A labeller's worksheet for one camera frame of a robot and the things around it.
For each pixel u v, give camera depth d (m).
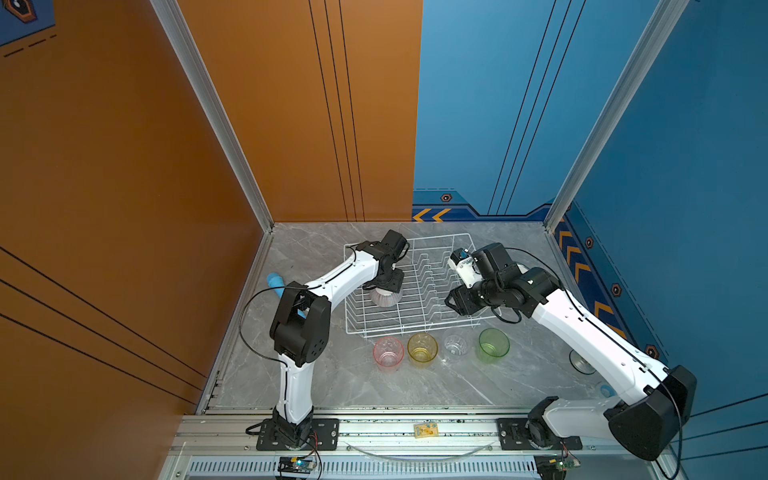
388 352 0.87
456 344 0.88
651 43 0.74
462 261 0.68
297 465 0.71
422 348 0.87
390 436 0.76
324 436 0.74
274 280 0.99
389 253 0.74
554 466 0.70
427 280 0.96
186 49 0.74
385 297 0.92
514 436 0.72
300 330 0.51
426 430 0.74
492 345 0.87
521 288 0.51
